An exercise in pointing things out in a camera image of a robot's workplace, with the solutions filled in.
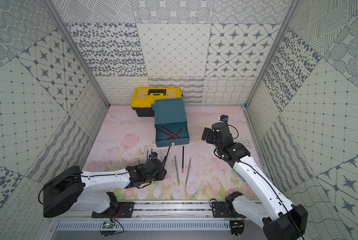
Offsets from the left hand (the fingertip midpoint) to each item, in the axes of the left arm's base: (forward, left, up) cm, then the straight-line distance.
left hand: (167, 170), depth 84 cm
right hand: (+13, -26, +19) cm, 34 cm away
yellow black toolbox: (+46, +20, +14) cm, 52 cm away
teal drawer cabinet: (+22, -2, +19) cm, 29 cm away
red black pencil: (+15, -3, +13) cm, 20 cm away
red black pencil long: (+17, +1, +12) cm, 21 cm away
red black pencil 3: (+9, +2, -3) cm, 10 cm away
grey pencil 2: (+2, -5, -4) cm, 7 cm away
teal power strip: (-1, -42, -3) cm, 42 cm away
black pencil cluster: (+15, +12, -3) cm, 19 cm away
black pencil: (+7, -9, -3) cm, 12 cm away
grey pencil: (+1, -12, -4) cm, 13 cm away
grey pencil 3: (+6, +19, -2) cm, 20 cm away
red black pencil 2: (+18, -2, +13) cm, 22 cm away
